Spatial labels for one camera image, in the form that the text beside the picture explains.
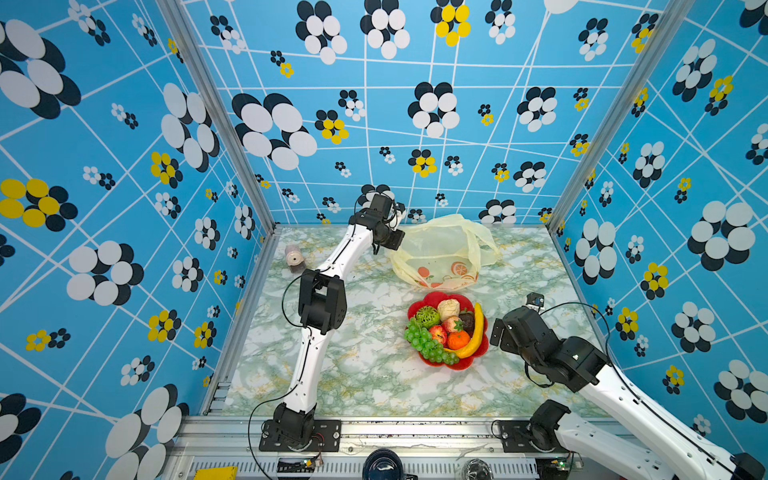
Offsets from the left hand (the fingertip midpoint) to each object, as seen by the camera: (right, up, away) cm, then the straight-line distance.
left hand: (399, 238), depth 101 cm
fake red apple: (+11, -28, -16) cm, 34 cm away
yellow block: (-43, -57, -31) cm, 78 cm away
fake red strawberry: (+15, -25, -16) cm, 34 cm away
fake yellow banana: (+20, -31, -18) cm, 41 cm away
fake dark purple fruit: (+20, -25, -13) cm, 35 cm away
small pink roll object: (-36, -7, +1) cm, 36 cm away
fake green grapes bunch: (+5, -28, -20) cm, 35 cm away
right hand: (+28, -25, -24) cm, 45 cm away
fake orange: (+17, -30, -16) cm, 38 cm away
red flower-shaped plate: (+21, -21, -8) cm, 31 cm away
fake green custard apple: (+8, -24, -13) cm, 29 cm away
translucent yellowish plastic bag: (+16, -5, +8) cm, 19 cm away
